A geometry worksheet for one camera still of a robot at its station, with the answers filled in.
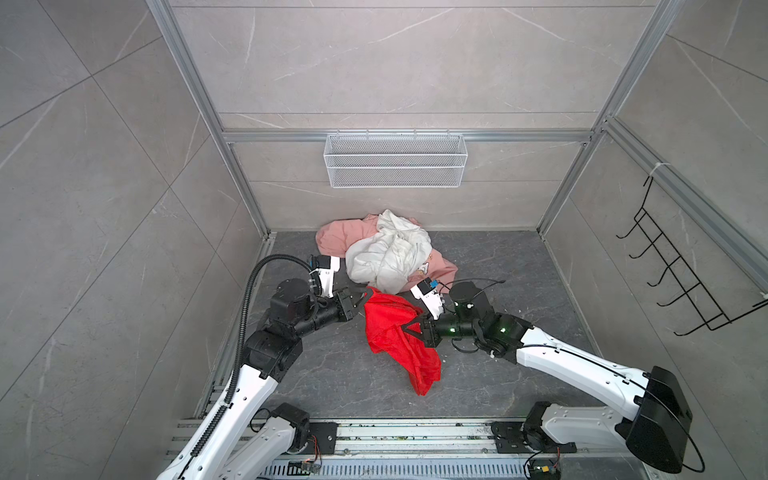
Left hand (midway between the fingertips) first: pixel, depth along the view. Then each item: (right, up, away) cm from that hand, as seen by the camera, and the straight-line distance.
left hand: (371, 287), depth 65 cm
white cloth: (+4, +7, +33) cm, 34 cm away
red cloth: (+3, -7, +1) cm, 8 cm away
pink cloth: (-17, +14, +45) cm, 50 cm away
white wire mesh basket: (-7, +39, +35) cm, 53 cm away
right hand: (+7, -10, +7) cm, 14 cm away
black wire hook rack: (+71, -4, -3) cm, 72 cm away
